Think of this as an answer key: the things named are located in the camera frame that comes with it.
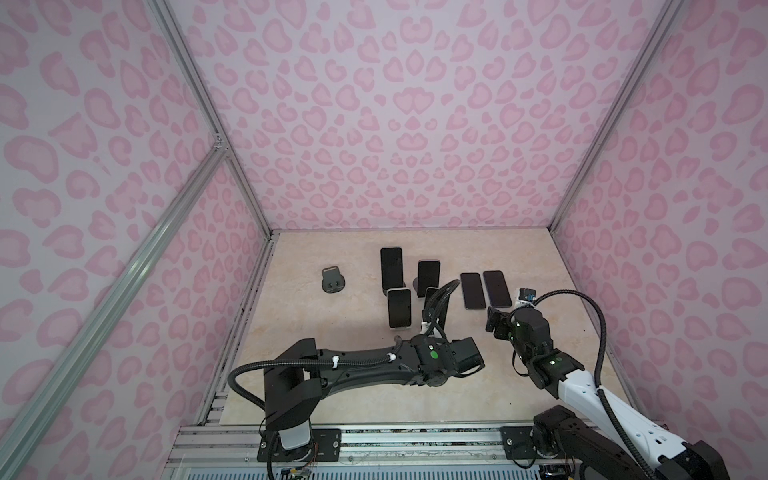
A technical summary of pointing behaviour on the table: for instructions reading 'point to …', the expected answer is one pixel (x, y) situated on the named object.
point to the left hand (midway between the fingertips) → (445, 349)
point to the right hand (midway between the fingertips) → (502, 309)
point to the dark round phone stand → (332, 280)
